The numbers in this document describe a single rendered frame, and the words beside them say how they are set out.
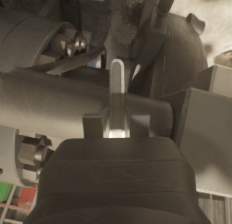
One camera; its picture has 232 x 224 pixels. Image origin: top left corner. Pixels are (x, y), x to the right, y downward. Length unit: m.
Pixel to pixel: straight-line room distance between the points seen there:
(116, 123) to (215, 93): 0.11
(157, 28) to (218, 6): 0.73
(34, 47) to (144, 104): 0.32
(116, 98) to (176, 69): 0.18
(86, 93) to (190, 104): 0.11
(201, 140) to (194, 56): 0.20
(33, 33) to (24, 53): 0.07
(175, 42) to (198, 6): 0.66
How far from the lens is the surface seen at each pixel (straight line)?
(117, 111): 0.16
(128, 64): 0.52
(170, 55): 0.33
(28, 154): 0.46
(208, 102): 0.20
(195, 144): 0.19
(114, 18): 1.06
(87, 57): 0.39
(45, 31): 0.49
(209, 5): 1.02
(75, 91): 0.19
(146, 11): 0.60
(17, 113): 0.20
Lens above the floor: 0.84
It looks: 26 degrees down
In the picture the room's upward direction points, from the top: 168 degrees counter-clockwise
